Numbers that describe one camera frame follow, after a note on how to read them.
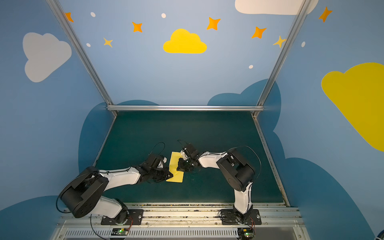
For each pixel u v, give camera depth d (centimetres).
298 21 73
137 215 76
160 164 73
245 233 72
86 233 70
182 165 83
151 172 72
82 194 44
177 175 89
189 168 82
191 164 72
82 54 85
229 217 75
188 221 74
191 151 77
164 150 82
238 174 49
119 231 72
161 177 80
